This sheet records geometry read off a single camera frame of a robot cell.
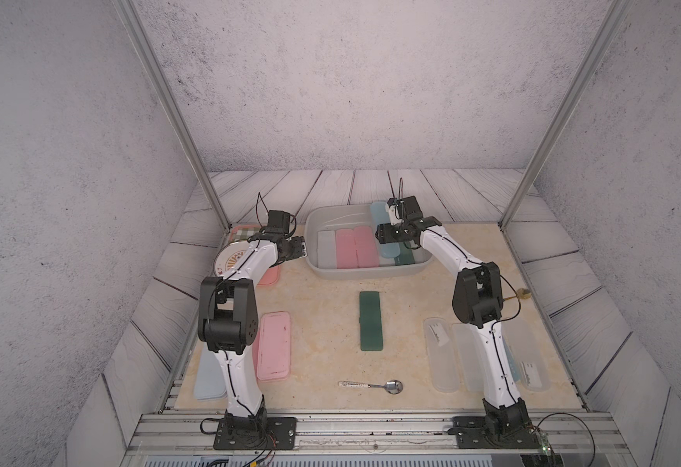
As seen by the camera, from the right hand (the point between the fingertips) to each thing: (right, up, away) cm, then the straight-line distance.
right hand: (385, 230), depth 104 cm
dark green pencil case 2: (-6, -32, -12) cm, 34 cm away
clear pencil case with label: (+14, -37, -17) cm, 43 cm away
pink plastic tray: (-42, -17, +4) cm, 45 cm away
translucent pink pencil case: (-6, -7, +7) cm, 12 cm away
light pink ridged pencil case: (-35, -36, -18) cm, 54 cm away
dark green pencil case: (+8, -9, +4) cm, 13 cm away
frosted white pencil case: (-21, -7, +7) cm, 24 cm away
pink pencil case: (-14, -7, +7) cm, 17 cm away
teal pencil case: (+34, -40, -21) cm, 56 cm away
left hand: (-29, -6, -4) cm, 30 cm away
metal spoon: (-1, -44, -24) cm, 50 cm away
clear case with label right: (+39, -38, -17) cm, 57 cm away
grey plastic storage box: (-19, +6, +15) cm, 25 cm away
